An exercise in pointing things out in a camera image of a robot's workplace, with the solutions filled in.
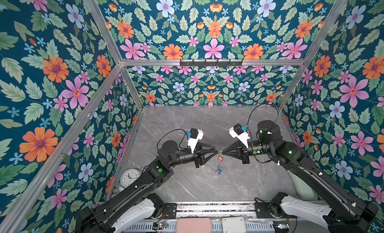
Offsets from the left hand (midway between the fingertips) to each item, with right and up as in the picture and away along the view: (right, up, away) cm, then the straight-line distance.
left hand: (217, 150), depth 58 cm
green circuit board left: (-25, -38, +12) cm, 47 cm away
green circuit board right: (+32, -39, +13) cm, 52 cm away
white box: (+10, -37, +12) cm, 40 cm away
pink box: (-9, -38, +13) cm, 42 cm away
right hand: (+3, -1, +2) cm, 4 cm away
